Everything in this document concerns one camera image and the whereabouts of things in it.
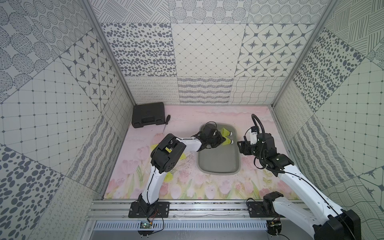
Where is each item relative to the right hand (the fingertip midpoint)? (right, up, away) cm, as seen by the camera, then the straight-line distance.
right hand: (244, 144), depth 82 cm
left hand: (-4, 0, +8) cm, 9 cm away
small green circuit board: (-52, -38, -10) cm, 65 cm away
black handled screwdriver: (-48, +15, +31) cm, 59 cm away
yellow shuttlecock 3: (-32, 0, -25) cm, 40 cm away
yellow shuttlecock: (-7, +4, +18) cm, 20 cm away
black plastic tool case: (-64, +18, +32) cm, 74 cm away
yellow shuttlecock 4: (-43, -20, +3) cm, 47 cm away
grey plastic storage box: (-10, -11, +9) cm, 17 cm away
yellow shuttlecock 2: (-6, -1, +14) cm, 15 cm away
